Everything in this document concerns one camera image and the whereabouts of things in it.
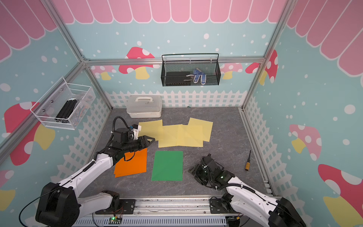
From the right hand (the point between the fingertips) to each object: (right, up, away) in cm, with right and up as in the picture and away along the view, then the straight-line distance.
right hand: (189, 172), depth 81 cm
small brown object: (+36, +1, +7) cm, 37 cm away
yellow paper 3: (+15, +25, +29) cm, 41 cm away
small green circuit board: (-39, -22, -8) cm, 45 cm away
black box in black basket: (-7, +56, +8) cm, 57 cm away
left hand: (-21, +17, +2) cm, 27 cm away
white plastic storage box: (-33, +41, +25) cm, 58 cm away
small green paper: (-13, +1, +9) cm, 16 cm away
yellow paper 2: (+1, +19, +23) cm, 30 cm away
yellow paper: (-12, +19, +24) cm, 33 cm away
